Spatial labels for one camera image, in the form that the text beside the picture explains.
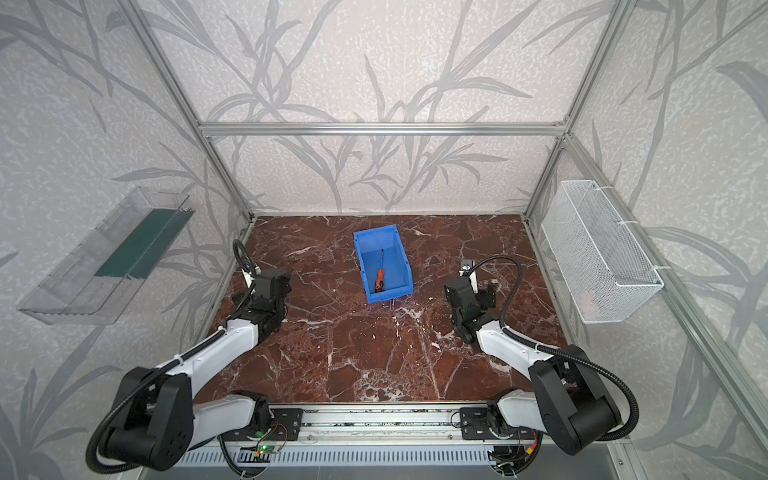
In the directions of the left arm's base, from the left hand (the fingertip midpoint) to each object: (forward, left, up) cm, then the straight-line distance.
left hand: (265, 272), depth 87 cm
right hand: (+1, -62, -2) cm, 62 cm away
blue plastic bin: (+14, -34, -15) cm, 39 cm away
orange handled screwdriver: (+5, -33, -12) cm, 35 cm away
